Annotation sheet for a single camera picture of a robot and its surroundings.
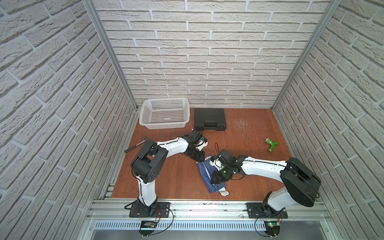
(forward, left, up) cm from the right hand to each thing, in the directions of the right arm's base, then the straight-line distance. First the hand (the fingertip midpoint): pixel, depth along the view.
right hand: (215, 180), depth 83 cm
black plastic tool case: (+43, -2, +5) cm, 43 cm away
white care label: (-7, -4, +2) cm, 8 cm away
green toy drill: (+21, -41, 0) cm, 47 cm away
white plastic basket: (+48, +31, +8) cm, 58 cm away
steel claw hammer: (+30, +44, +1) cm, 53 cm away
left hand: (+14, +5, +1) cm, 15 cm away
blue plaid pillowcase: (+6, +5, +2) cm, 8 cm away
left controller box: (-19, +36, -2) cm, 41 cm away
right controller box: (-23, -25, -2) cm, 34 cm away
